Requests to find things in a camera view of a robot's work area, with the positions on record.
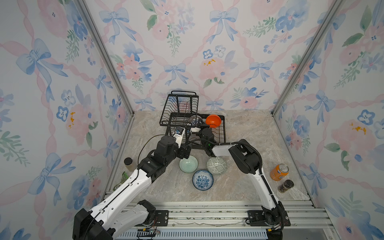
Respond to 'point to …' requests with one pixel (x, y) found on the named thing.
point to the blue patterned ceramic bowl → (202, 180)
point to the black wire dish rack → (181, 110)
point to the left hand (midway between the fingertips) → (183, 139)
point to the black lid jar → (128, 162)
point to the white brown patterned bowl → (195, 120)
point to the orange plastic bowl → (213, 120)
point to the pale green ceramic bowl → (189, 165)
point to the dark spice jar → (287, 184)
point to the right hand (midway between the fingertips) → (202, 117)
